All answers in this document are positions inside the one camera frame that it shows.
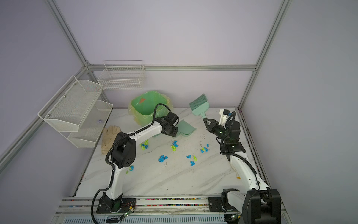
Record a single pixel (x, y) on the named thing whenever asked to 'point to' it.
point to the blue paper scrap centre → (162, 158)
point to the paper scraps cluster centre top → (174, 146)
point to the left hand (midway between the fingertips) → (172, 132)
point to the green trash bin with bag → (142, 107)
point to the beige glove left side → (108, 136)
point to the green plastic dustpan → (184, 128)
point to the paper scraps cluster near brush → (203, 149)
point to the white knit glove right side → (237, 176)
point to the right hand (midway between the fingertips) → (203, 119)
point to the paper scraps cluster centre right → (192, 162)
